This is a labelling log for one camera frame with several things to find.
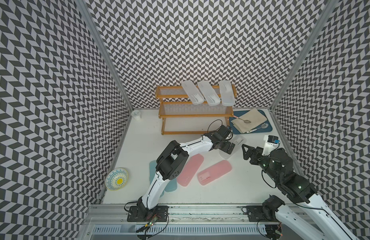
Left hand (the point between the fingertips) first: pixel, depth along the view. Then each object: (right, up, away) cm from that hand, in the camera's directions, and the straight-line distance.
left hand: (226, 146), depth 93 cm
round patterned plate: (-64, -17, -10) cm, 67 cm away
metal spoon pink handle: (+19, +15, +15) cm, 29 cm away
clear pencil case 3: (-10, +29, -8) cm, 32 cm away
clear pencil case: (+10, +2, +4) cm, 11 cm away
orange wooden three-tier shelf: (-32, +26, -7) cm, 42 cm away
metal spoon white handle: (+29, +12, +12) cm, 34 cm away
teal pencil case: (-33, -20, -11) cm, 40 cm away
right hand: (+6, +2, -21) cm, 22 cm away
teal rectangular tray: (+10, +9, +17) cm, 21 cm away
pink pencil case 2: (-11, -15, -8) cm, 21 cm away
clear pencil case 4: (-1, +32, -6) cm, 33 cm away
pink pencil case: (-22, -13, -4) cm, 26 cm away
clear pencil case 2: (-20, +30, -8) cm, 37 cm away
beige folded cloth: (+26, +20, +19) cm, 38 cm away
